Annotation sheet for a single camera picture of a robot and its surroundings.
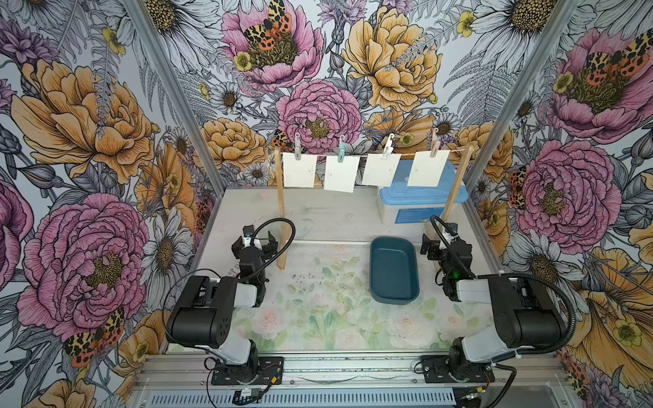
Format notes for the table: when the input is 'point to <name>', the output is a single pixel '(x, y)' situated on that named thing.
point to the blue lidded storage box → (417, 204)
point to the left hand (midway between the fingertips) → (257, 240)
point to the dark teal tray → (394, 277)
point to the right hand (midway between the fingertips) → (435, 239)
